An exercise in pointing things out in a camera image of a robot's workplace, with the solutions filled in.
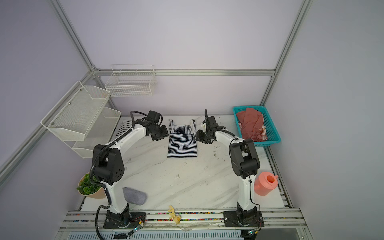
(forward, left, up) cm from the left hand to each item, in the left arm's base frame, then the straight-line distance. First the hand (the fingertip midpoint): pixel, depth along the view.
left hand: (166, 135), depth 93 cm
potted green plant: (-33, +35, 0) cm, 48 cm away
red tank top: (+18, -59, -4) cm, 62 cm away
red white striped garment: (+10, -67, -7) cm, 68 cm away
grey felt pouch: (-34, +14, -9) cm, 38 cm away
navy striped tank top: (+2, -9, -10) cm, 13 cm away
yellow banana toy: (-44, -9, -10) cm, 46 cm away
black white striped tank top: (+17, +35, -10) cm, 40 cm away
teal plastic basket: (+3, -71, -4) cm, 71 cm away
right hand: (+2, -18, -4) cm, 18 cm away
